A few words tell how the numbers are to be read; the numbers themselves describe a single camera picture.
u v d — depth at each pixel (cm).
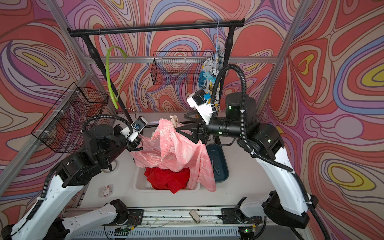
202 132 39
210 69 75
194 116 50
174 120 45
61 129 71
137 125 47
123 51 88
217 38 83
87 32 53
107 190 80
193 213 74
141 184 78
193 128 39
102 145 40
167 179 72
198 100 37
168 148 57
